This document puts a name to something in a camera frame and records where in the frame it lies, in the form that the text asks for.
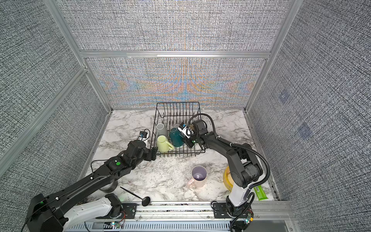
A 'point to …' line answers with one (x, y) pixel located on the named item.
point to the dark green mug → (177, 137)
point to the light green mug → (163, 146)
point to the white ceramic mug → (161, 130)
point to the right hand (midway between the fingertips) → (183, 134)
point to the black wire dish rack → (172, 114)
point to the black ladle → (145, 200)
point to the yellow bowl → (228, 179)
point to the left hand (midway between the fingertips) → (153, 145)
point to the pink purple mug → (199, 176)
